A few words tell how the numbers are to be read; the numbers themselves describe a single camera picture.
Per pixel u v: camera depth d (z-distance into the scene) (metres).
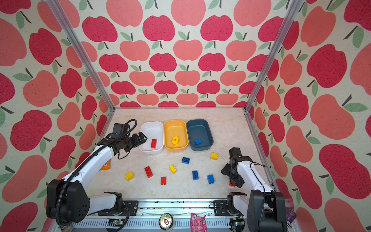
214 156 0.91
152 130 1.08
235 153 0.70
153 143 0.98
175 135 1.00
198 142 0.99
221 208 0.73
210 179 0.82
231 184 0.79
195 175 0.85
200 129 1.08
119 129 0.67
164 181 0.83
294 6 0.69
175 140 0.98
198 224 0.69
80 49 0.86
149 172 0.86
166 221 0.62
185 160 0.91
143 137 0.83
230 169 0.72
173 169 0.86
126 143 0.70
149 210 0.76
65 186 0.41
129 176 0.84
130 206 0.75
